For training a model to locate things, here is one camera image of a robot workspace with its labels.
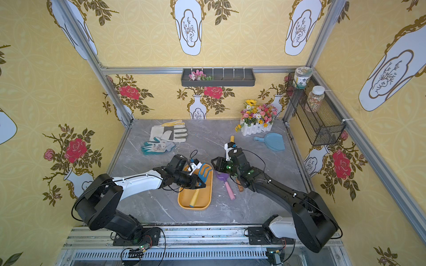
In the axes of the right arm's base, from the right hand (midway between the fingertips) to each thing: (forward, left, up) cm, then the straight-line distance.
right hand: (217, 158), depth 84 cm
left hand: (-10, +8, -9) cm, 16 cm away
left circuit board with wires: (-40, +32, -14) cm, 53 cm away
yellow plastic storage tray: (-17, +6, -12) cm, 22 cm away
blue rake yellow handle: (-6, +7, -5) cm, 11 cm away
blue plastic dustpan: (+24, -36, -16) cm, 46 cm away
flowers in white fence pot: (+28, -22, 0) cm, 36 cm away
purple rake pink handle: (-4, -4, -13) cm, 14 cm away
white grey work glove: (+28, +31, -12) cm, 44 cm away
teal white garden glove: (+16, +40, -13) cm, 45 cm away
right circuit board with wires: (-37, -25, -16) cm, 47 cm away
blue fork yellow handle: (+24, -9, -14) cm, 29 cm away
